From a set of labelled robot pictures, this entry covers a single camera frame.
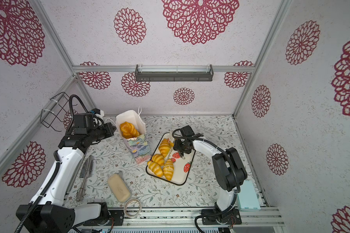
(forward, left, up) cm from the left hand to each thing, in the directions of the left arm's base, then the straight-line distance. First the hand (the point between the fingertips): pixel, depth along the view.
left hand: (115, 130), depth 77 cm
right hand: (+2, -33, -19) cm, 38 cm away
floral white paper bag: (-4, -11, -10) cm, 15 cm away
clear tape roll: (-31, -5, -25) cm, 40 cm away
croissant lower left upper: (-6, -21, -22) cm, 31 cm away
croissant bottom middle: (-12, -27, -23) cm, 38 cm away
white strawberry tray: (-14, -17, -25) cm, 33 cm away
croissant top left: (+3, -25, -23) cm, 34 cm away
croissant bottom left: (-12, -20, -23) cm, 32 cm away
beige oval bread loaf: (-23, 0, -22) cm, 32 cm away
